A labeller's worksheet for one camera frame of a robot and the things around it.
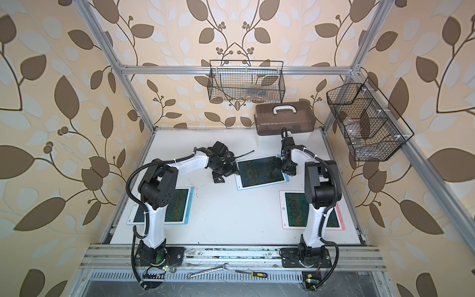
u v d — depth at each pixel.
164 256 0.68
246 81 0.96
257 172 1.01
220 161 0.85
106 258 0.76
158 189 0.54
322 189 0.53
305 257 0.67
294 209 0.87
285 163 0.85
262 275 0.70
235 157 1.07
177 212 0.86
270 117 0.97
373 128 0.73
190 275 0.71
